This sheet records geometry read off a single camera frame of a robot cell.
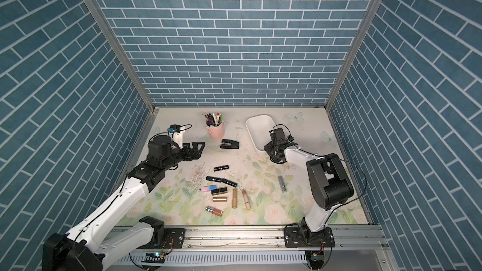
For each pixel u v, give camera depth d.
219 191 0.85
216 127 0.97
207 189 0.86
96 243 0.41
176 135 0.70
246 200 0.83
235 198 0.84
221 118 1.00
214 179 0.88
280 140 0.76
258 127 1.09
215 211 0.79
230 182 0.89
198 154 0.72
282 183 0.89
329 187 0.47
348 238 0.76
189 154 0.69
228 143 1.02
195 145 0.71
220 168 0.93
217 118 0.99
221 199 0.83
